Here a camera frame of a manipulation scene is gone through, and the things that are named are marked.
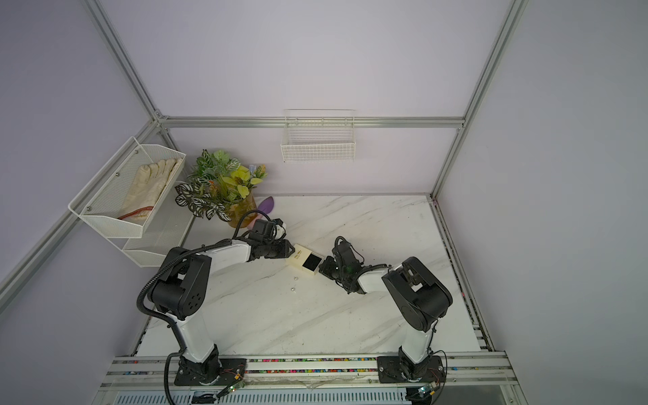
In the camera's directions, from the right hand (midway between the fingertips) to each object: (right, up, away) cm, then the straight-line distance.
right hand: (321, 268), depth 95 cm
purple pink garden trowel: (-27, +25, +22) cm, 43 cm away
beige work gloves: (-54, +29, -17) cm, 64 cm away
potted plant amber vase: (-40, +31, +3) cm, 51 cm away
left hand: (-12, +6, +3) cm, 14 cm away
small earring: (-9, -3, -2) cm, 10 cm away
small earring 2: (-10, -7, -5) cm, 13 cm away
